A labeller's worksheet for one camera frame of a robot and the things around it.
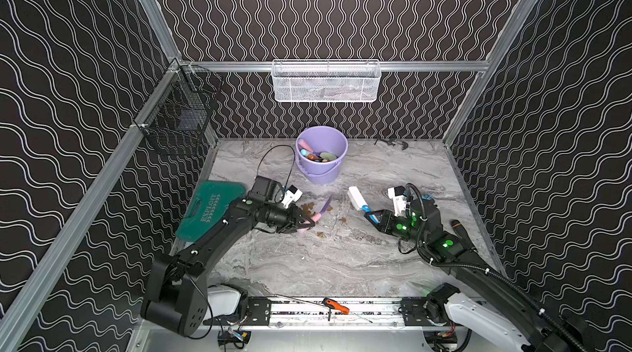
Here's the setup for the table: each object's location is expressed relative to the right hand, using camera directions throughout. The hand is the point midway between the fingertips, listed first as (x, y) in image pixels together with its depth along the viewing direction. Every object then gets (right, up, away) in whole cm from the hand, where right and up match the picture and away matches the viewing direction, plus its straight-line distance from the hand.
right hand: (366, 214), depth 77 cm
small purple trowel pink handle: (-15, -1, +2) cm, 15 cm away
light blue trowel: (-20, +20, +19) cm, 34 cm away
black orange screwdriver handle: (+37, -10, +12) cm, 40 cm away
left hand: (-15, -4, -3) cm, 16 cm away
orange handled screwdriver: (-11, -27, -2) cm, 29 cm away
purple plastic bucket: (-14, +22, +31) cm, 40 cm away
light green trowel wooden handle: (-11, +19, +28) cm, 36 cm away
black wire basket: (-68, +33, +16) cm, 77 cm away
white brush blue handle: (-2, +4, +5) cm, 7 cm away
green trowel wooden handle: (-17, +18, +19) cm, 31 cm away
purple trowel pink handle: (-20, +23, +21) cm, 37 cm away
